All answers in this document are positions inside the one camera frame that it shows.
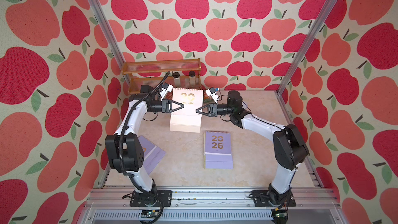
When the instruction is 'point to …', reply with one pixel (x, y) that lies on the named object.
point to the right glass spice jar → (192, 78)
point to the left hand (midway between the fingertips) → (182, 109)
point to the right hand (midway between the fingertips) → (197, 114)
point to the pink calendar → (187, 119)
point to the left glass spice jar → (176, 78)
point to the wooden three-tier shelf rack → (184, 73)
